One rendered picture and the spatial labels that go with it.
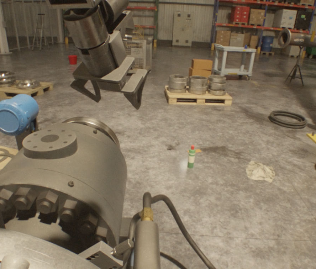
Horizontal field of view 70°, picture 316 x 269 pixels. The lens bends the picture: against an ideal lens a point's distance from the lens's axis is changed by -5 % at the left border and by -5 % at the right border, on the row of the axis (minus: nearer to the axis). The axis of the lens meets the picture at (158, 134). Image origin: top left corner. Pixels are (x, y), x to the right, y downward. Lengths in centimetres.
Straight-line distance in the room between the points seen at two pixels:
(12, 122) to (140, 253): 80
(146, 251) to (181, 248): 106
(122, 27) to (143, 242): 56
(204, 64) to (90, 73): 506
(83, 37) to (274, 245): 182
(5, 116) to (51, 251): 76
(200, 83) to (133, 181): 276
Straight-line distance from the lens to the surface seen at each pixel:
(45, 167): 92
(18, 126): 119
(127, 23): 48
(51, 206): 83
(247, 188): 239
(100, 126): 143
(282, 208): 230
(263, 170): 266
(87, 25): 38
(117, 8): 43
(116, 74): 42
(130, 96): 42
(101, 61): 41
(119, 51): 43
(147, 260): 69
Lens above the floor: 136
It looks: 26 degrees down
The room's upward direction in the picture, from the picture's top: 3 degrees clockwise
